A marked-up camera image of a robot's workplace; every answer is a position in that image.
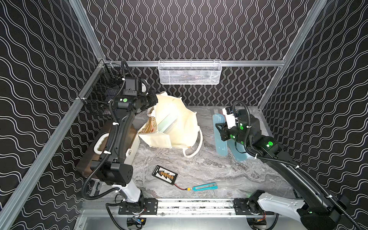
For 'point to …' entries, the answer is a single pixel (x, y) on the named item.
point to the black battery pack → (165, 174)
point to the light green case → (166, 122)
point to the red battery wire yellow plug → (188, 189)
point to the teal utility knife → (205, 187)
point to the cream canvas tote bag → (182, 132)
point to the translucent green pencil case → (221, 146)
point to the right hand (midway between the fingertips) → (218, 122)
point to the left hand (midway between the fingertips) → (157, 94)
